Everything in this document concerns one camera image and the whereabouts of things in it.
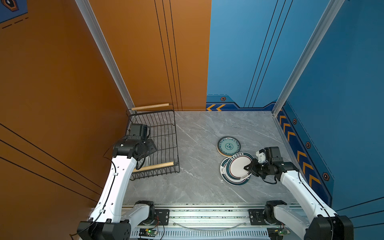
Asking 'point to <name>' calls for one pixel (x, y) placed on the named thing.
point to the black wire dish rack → (160, 118)
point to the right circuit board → (277, 233)
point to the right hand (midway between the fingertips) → (244, 167)
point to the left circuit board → (145, 232)
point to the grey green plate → (228, 146)
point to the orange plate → (221, 153)
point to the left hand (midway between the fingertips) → (149, 147)
